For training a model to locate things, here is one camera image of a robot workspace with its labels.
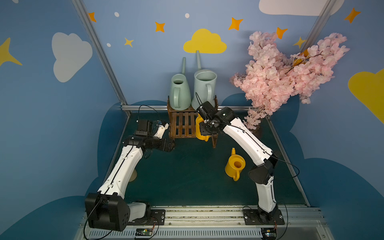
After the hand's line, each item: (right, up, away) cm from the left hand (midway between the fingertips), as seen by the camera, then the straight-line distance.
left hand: (167, 140), depth 81 cm
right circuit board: (+51, -45, -9) cm, 69 cm away
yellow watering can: (+38, -14, +2) cm, 40 cm away
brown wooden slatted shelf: (+7, +9, +15) cm, 19 cm away
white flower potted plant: (-21, -22, +7) cm, 31 cm away
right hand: (+21, +6, 0) cm, 22 cm away
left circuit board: (-10, -44, -9) cm, 46 cm away
